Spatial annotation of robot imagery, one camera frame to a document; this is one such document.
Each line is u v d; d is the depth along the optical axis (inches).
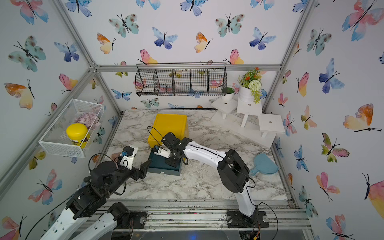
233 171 19.3
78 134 25.0
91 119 27.4
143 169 23.6
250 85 32.7
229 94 39.0
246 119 40.6
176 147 24.9
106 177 18.7
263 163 36.8
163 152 29.8
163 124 34.2
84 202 17.9
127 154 21.7
